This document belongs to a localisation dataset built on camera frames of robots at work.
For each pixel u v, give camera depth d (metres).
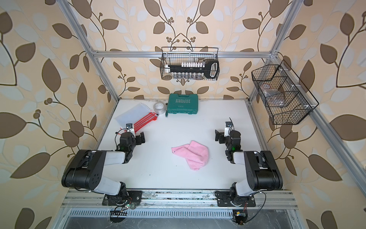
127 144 0.72
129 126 0.82
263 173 0.44
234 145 0.72
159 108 1.15
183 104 1.12
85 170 0.46
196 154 0.87
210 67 0.83
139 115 1.08
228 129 0.80
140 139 0.87
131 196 0.74
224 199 0.73
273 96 0.69
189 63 0.81
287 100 0.73
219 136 0.84
